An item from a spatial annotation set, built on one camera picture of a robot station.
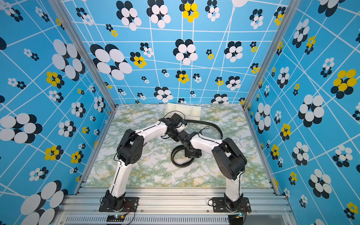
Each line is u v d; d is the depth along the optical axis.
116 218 0.72
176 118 0.82
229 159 0.49
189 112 1.13
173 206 0.74
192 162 0.87
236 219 0.71
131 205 0.73
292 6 0.68
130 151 0.57
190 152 0.78
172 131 0.77
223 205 0.74
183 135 0.76
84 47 0.85
